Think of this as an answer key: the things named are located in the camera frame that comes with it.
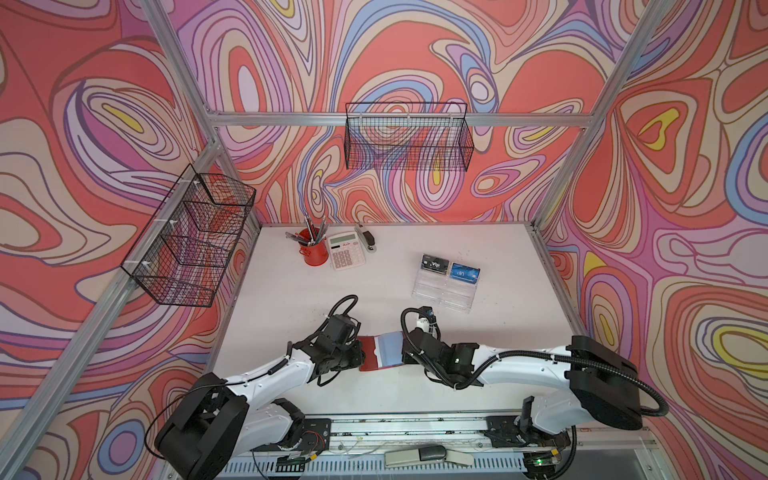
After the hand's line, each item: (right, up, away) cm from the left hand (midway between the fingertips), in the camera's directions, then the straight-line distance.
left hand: (371, 354), depth 86 cm
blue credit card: (+30, +23, +9) cm, 39 cm away
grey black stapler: (-3, +36, +25) cm, 44 cm away
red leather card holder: (+3, +1, +1) cm, 3 cm away
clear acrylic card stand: (+24, +20, +11) cm, 33 cm away
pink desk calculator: (-11, +31, +23) cm, 40 cm away
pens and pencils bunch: (-22, +35, +19) cm, 45 cm away
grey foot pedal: (+13, -16, -19) cm, 28 cm away
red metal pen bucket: (-21, +32, +17) cm, 42 cm away
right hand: (+10, +2, -2) cm, 11 cm away
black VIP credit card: (+20, +26, +10) cm, 34 cm away
